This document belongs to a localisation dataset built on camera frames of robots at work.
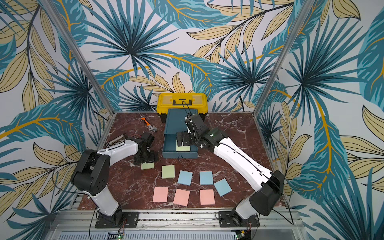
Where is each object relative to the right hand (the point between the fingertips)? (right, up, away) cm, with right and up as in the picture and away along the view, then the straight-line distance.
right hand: (185, 136), depth 75 cm
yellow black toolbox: (-2, +23, +30) cm, 38 cm away
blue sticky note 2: (+12, -25, +13) cm, 30 cm away
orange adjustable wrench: (-27, +4, +34) cm, 44 cm away
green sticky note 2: (-2, -7, +6) cm, 9 cm away
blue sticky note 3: (+21, -29, +10) cm, 37 cm away
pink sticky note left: (-14, -32, +7) cm, 36 cm away
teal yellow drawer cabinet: (-6, +7, +10) cm, 14 cm away
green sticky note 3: (-11, -22, +15) cm, 29 cm away
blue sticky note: (-1, -25, +13) cm, 28 cm away
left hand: (-23, -17, +16) cm, 33 cm away
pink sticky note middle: (-2, -33, +5) cm, 33 cm away
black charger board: (-45, -4, +25) cm, 52 cm away
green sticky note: (-26, -19, +17) cm, 36 cm away
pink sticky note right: (+11, -33, +5) cm, 35 cm away
